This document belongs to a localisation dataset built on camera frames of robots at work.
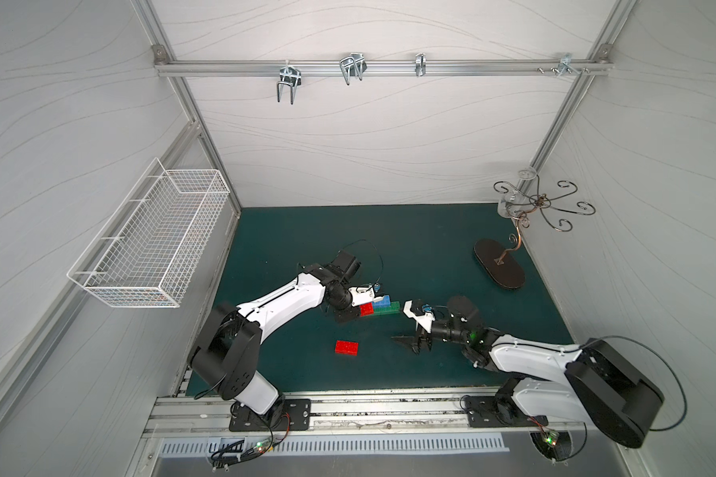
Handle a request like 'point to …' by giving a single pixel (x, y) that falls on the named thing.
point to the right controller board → (551, 444)
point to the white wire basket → (147, 252)
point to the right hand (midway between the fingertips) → (398, 319)
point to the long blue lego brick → (385, 302)
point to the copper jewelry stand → (507, 265)
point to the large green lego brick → (394, 307)
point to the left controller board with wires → (225, 450)
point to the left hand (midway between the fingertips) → (355, 309)
